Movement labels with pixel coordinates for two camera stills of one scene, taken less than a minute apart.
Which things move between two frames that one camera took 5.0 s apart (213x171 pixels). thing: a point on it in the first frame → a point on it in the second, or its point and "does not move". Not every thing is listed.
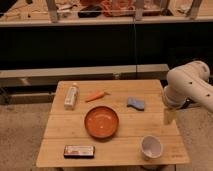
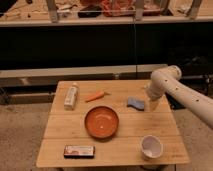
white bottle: (71, 97) does not move
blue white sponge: (138, 103) does not move
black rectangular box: (79, 152) does not move
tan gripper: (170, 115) → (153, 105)
